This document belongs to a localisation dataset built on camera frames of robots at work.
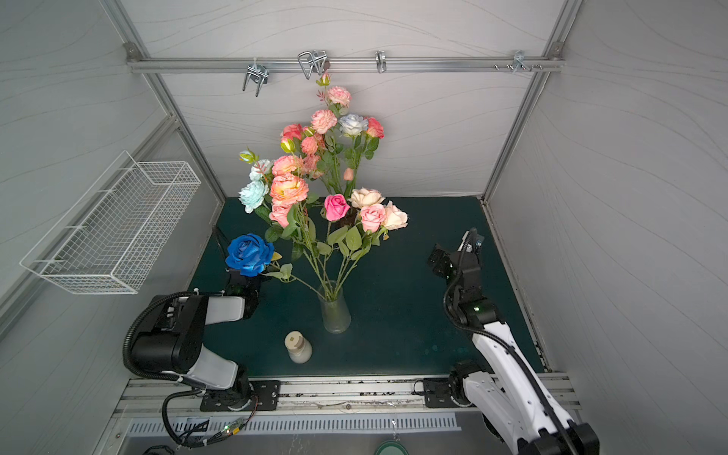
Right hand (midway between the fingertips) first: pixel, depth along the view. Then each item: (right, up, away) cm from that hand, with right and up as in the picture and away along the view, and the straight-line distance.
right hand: (455, 244), depth 78 cm
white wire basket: (-87, +2, -10) cm, 88 cm away
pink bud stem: (-31, +21, +10) cm, 39 cm away
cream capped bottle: (-43, -27, -5) cm, 51 cm away
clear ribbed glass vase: (-34, -17, -2) cm, 38 cm away
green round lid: (-19, -41, -20) cm, 50 cm away
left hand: (-61, -5, +17) cm, 64 cm away
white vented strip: (-58, -44, -9) cm, 73 cm away
